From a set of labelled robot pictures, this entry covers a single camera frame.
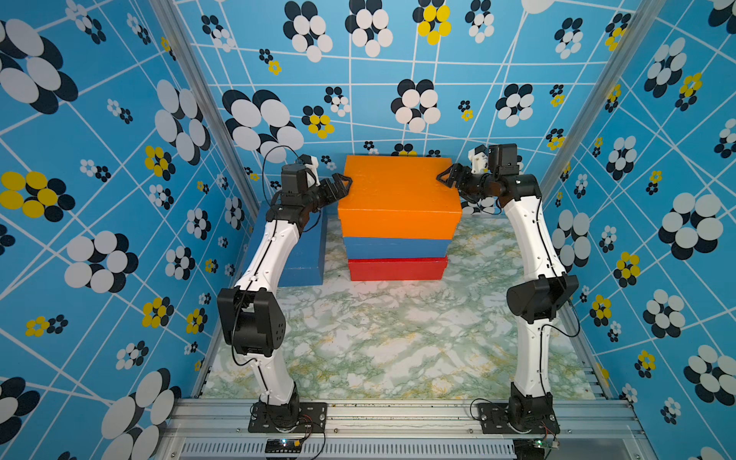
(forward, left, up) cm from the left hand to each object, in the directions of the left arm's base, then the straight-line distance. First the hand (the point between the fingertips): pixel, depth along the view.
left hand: (345, 181), depth 83 cm
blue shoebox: (-12, -7, -17) cm, 21 cm away
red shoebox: (-9, -17, -31) cm, 37 cm away
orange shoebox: (-5, -15, -2) cm, 16 cm away
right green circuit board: (-61, -47, -33) cm, 84 cm away
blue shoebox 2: (-13, +14, -24) cm, 30 cm away
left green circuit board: (-60, +15, -37) cm, 72 cm away
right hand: (+2, -31, -1) cm, 31 cm away
